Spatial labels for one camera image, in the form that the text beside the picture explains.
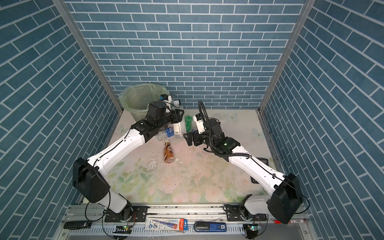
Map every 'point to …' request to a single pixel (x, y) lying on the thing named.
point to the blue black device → (210, 227)
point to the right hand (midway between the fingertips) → (189, 130)
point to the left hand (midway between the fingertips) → (181, 111)
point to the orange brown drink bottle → (168, 154)
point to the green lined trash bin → (136, 99)
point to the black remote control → (77, 224)
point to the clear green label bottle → (177, 127)
